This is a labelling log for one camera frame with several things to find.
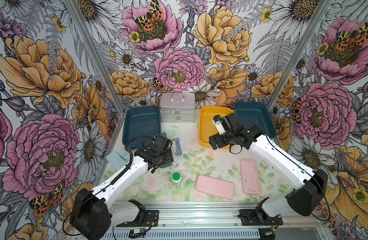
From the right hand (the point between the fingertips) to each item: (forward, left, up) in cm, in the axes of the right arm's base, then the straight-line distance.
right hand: (219, 142), depth 79 cm
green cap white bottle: (-14, +23, -11) cm, 29 cm away
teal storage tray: (+34, +51, -18) cm, 64 cm away
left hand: (-6, +29, -10) cm, 31 cm away
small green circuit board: (-35, +41, -21) cm, 58 cm away
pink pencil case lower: (-16, +2, -21) cm, 27 cm away
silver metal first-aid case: (+37, +23, -8) cm, 44 cm away
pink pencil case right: (-11, -19, -20) cm, 30 cm away
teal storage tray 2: (+38, -38, -21) cm, 57 cm away
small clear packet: (+10, +24, -18) cm, 32 cm away
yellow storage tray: (+20, +4, -13) cm, 25 cm away
